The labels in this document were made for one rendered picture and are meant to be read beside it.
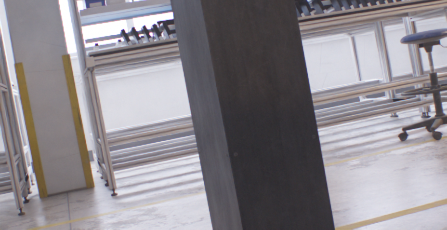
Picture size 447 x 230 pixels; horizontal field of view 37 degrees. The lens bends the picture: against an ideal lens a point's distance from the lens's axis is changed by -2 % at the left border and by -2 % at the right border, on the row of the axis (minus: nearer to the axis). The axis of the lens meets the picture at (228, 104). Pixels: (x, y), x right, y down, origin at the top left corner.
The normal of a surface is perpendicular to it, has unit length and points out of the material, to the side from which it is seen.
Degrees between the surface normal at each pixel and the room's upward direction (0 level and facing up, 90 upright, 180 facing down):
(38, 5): 90
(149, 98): 90
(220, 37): 90
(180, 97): 90
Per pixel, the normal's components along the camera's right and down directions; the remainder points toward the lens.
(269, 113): 0.35, -0.03
